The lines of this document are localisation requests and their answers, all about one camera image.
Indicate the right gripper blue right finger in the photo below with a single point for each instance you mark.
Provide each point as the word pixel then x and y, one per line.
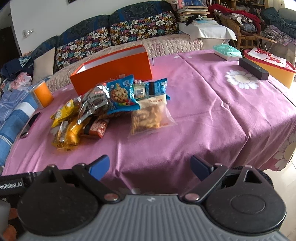
pixel 210 177

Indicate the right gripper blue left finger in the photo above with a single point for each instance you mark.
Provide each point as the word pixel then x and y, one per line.
pixel 89 176

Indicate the orange yellow snack bag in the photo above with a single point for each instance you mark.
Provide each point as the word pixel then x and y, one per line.
pixel 67 134

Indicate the red white snack packet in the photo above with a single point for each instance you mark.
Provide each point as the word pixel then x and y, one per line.
pixel 95 127

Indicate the silver foil snack bag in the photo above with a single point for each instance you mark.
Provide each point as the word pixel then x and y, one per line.
pixel 92 101

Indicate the clear bag of fried snacks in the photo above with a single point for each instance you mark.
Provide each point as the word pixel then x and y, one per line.
pixel 151 117

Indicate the blue cookie snack bag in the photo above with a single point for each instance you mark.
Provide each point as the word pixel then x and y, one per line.
pixel 122 95

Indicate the blue snack packet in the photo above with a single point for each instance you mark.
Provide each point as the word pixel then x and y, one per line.
pixel 155 88

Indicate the orange cardboard box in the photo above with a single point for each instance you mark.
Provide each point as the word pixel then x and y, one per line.
pixel 119 64

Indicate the black smartphone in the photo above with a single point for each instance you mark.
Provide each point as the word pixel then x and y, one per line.
pixel 29 125

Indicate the pink floral tablecloth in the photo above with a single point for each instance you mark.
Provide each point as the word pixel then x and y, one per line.
pixel 222 114

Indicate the blue striped blanket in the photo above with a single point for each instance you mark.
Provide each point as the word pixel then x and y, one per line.
pixel 17 107

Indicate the orange cylindrical canister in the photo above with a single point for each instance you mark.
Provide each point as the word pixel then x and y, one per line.
pixel 41 94

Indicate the black rectangular speaker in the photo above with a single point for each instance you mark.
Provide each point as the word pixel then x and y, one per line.
pixel 254 69

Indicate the beige pillow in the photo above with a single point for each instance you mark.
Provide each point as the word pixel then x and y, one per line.
pixel 43 66

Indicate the left floral cushion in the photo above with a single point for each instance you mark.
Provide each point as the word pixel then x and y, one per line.
pixel 82 47

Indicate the floral cushion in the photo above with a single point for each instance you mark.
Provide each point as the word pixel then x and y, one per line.
pixel 82 47
pixel 144 28

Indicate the teal tissue pack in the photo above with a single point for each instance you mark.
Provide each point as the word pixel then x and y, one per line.
pixel 227 52

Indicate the orange red gift box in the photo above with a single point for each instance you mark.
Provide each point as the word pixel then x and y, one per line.
pixel 278 67

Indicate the sofa with quilted cover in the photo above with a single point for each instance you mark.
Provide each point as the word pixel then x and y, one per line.
pixel 156 46

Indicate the white cloth covered side table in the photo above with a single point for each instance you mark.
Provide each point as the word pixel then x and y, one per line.
pixel 210 35

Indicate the wooden chair with clothes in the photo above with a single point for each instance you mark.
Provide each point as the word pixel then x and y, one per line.
pixel 244 40

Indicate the right floral cushion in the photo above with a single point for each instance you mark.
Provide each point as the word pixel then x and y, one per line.
pixel 144 28

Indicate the stack of books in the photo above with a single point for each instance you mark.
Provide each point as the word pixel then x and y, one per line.
pixel 187 12

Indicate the wooden bookshelf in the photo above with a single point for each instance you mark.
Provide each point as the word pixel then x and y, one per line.
pixel 239 4

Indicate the white wall switch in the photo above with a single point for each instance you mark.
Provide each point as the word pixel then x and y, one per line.
pixel 27 33

